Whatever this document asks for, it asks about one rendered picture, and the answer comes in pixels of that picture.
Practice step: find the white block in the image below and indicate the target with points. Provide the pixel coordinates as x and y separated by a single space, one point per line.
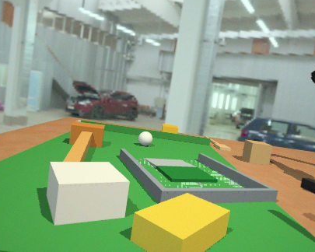
86 192

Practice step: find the white golf ball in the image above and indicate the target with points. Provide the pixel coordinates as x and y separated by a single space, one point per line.
145 138

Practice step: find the tan cube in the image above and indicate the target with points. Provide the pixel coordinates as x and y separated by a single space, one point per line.
257 152

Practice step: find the green flat mat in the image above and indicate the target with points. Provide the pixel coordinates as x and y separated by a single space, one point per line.
26 224

